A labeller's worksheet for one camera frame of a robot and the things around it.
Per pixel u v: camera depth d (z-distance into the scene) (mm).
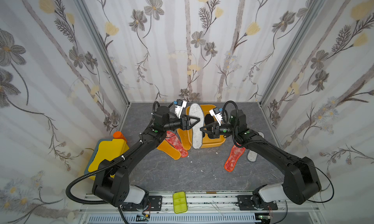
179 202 744
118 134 904
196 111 732
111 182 415
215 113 688
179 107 685
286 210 725
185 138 985
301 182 423
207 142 984
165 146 949
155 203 734
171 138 989
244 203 732
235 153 927
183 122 662
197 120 709
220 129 687
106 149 777
